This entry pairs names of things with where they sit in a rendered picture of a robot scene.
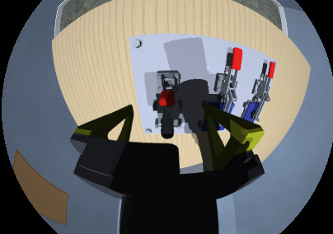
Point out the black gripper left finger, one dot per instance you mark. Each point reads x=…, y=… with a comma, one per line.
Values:
x=100, y=127

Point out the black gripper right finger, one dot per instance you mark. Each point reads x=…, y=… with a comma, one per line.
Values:
x=244, y=135

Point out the blue rectangular block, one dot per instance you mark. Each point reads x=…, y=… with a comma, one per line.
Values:
x=247, y=112
x=219, y=105

